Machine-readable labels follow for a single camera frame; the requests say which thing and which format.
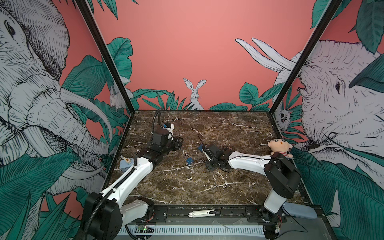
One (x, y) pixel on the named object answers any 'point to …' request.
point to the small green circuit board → (142, 227)
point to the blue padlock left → (189, 160)
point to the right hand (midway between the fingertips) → (207, 162)
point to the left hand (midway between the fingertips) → (182, 137)
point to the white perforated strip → (210, 230)
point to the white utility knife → (204, 213)
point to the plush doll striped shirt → (280, 145)
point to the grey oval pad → (299, 210)
